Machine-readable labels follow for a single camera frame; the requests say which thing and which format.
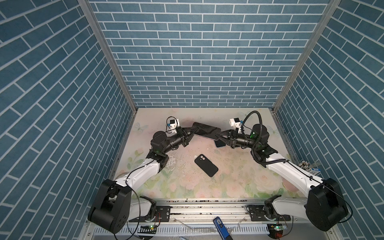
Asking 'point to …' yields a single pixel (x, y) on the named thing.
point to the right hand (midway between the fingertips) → (215, 134)
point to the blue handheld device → (222, 230)
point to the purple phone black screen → (206, 130)
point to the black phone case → (206, 165)
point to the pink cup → (306, 165)
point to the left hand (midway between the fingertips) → (197, 130)
